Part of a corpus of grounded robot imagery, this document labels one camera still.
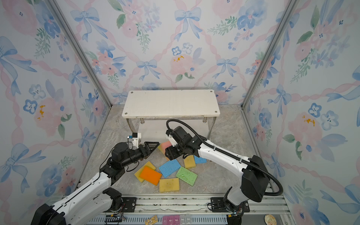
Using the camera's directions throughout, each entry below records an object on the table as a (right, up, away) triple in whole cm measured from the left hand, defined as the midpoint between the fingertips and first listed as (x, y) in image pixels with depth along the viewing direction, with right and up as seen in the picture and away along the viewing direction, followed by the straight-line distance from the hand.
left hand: (158, 145), depth 75 cm
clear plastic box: (+14, -35, -6) cm, 38 cm away
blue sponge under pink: (+24, -12, +14) cm, 31 cm away
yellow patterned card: (-2, -36, -6) cm, 36 cm away
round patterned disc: (+57, -36, -5) cm, 68 cm away
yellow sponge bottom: (+6, -23, +5) cm, 24 cm away
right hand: (+6, -4, +3) cm, 8 cm away
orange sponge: (-6, -19, +9) cm, 22 cm away
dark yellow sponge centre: (+18, -12, +13) cm, 25 cm away
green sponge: (+16, -19, +7) cm, 25 cm away
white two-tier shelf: (-3, +17, -5) cm, 18 cm away
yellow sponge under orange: (-13, -18, +9) cm, 24 cm away
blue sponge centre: (+5, -16, +11) cm, 20 cm away
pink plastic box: (+7, -36, -6) cm, 37 cm away
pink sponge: (+4, 0, +2) cm, 4 cm away
